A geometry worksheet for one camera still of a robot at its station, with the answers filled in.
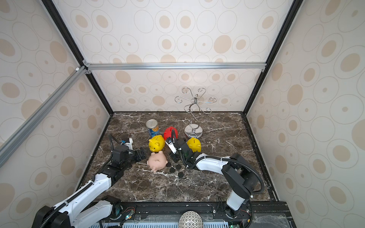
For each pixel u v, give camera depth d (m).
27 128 0.57
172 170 0.88
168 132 0.95
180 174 0.87
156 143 0.89
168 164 0.87
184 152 0.66
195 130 1.06
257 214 0.74
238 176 0.45
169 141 0.76
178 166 0.90
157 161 0.83
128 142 0.76
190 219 0.71
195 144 0.89
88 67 0.90
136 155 0.74
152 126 0.98
